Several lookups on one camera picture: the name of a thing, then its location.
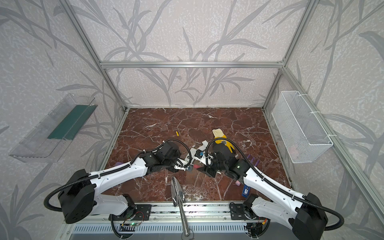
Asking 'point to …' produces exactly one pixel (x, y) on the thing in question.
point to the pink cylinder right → (238, 183)
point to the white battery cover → (205, 143)
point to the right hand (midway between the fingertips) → (200, 158)
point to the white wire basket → (302, 136)
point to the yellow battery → (177, 133)
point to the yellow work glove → (218, 133)
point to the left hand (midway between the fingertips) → (184, 153)
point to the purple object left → (118, 163)
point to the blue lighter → (246, 191)
